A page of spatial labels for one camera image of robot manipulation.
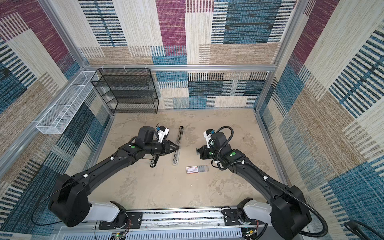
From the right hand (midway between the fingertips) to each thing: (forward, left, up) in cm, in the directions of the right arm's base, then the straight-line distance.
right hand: (199, 152), depth 81 cm
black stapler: (+2, +14, -12) cm, 18 cm away
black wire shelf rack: (+52, +50, +3) cm, 72 cm away
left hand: (+2, +11, +4) cm, 12 cm away
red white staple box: (-3, +5, -14) cm, 15 cm away
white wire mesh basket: (+8, +65, +20) cm, 69 cm away
